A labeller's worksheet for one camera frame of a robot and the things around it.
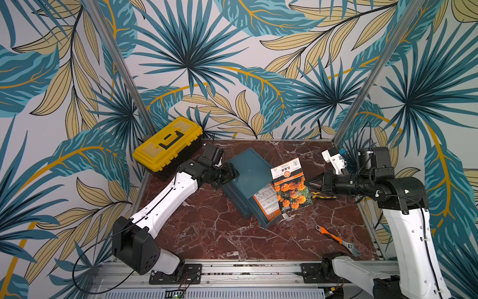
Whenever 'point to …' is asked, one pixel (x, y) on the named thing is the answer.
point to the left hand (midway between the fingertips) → (235, 179)
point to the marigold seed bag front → (290, 188)
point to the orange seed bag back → (267, 199)
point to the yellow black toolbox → (177, 145)
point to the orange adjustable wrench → (335, 238)
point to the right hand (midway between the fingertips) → (305, 184)
